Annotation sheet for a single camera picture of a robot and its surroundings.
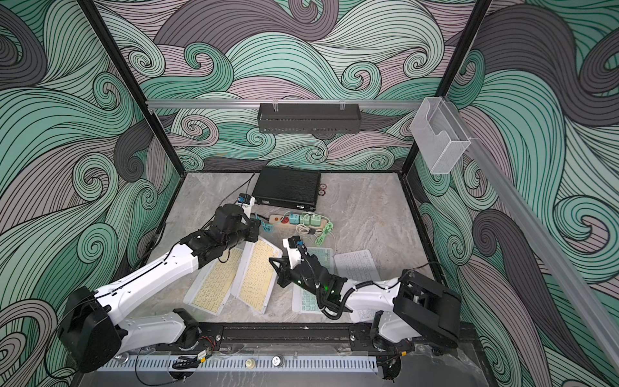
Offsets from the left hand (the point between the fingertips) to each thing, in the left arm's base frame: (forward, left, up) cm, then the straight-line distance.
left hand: (258, 218), depth 80 cm
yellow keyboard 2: (-16, -1, -10) cm, 19 cm away
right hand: (-15, -4, -5) cm, 16 cm away
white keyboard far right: (-10, -36, -18) cm, 41 cm away
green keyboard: (-21, -16, -20) cm, 33 cm away
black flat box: (+27, -8, -15) cm, 32 cm away
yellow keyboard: (-16, +17, -18) cm, 29 cm away
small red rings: (+31, -24, -18) cm, 43 cm away
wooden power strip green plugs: (+7, -14, -12) cm, 20 cm away
